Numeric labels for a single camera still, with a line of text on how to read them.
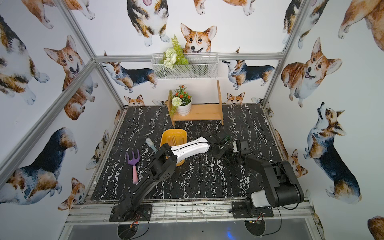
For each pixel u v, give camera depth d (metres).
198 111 1.07
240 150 0.74
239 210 0.73
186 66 0.85
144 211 0.74
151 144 0.98
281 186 0.44
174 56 0.78
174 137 1.01
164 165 0.57
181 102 0.95
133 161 0.92
